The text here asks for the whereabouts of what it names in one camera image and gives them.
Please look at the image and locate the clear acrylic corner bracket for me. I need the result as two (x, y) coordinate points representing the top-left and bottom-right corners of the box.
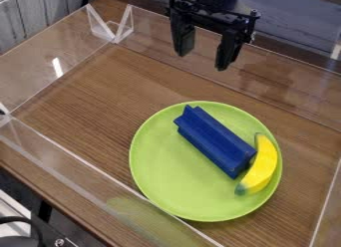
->
(86, 5), (135, 44)

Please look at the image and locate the blue block object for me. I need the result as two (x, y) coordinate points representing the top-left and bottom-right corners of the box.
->
(173, 105), (257, 179)

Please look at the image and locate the green round plate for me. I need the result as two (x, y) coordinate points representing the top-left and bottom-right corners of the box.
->
(130, 101), (282, 222)

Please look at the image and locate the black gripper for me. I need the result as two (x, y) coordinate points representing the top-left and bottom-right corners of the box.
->
(169, 0), (261, 71)

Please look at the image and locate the black cable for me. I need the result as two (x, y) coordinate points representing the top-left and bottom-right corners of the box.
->
(0, 216), (46, 247)

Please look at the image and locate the black metal base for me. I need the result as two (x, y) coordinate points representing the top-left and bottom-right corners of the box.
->
(32, 217), (79, 247)

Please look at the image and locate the yellow toy banana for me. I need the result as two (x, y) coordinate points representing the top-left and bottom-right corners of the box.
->
(234, 133), (278, 195)

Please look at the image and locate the clear acrylic enclosure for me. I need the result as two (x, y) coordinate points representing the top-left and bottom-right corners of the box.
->
(0, 6), (341, 247)

